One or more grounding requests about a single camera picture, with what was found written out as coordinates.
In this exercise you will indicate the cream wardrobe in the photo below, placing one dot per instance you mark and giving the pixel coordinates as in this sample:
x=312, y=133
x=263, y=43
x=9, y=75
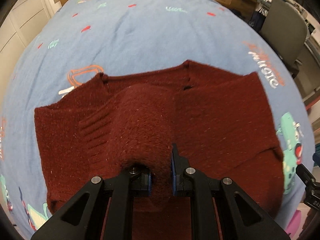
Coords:
x=24, y=22

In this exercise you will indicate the grey office chair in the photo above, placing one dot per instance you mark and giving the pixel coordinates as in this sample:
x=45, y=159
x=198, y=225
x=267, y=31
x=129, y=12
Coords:
x=285, y=31

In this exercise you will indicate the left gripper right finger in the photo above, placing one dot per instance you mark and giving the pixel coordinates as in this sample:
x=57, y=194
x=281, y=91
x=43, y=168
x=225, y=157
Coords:
x=220, y=209

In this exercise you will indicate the blue dinosaur print bedspread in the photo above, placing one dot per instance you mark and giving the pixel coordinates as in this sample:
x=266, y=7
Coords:
x=129, y=37

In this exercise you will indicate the dark red knitted sweater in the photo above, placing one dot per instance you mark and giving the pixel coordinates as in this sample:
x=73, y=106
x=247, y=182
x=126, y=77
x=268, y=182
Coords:
x=221, y=122

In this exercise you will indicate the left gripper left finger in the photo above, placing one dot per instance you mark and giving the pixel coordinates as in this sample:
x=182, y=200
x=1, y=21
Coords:
x=101, y=209

